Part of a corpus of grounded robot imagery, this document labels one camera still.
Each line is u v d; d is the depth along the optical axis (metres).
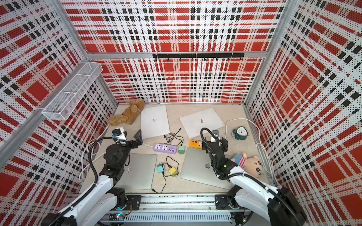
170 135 0.99
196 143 0.93
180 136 0.99
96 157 0.96
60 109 0.68
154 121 1.10
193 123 1.08
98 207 0.54
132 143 0.70
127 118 1.01
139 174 0.88
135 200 0.75
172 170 0.84
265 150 0.98
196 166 0.87
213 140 0.70
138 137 0.73
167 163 0.88
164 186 0.80
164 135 1.01
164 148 0.92
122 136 0.68
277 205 0.40
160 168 0.84
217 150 0.64
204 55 0.88
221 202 0.74
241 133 0.98
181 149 0.94
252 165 0.79
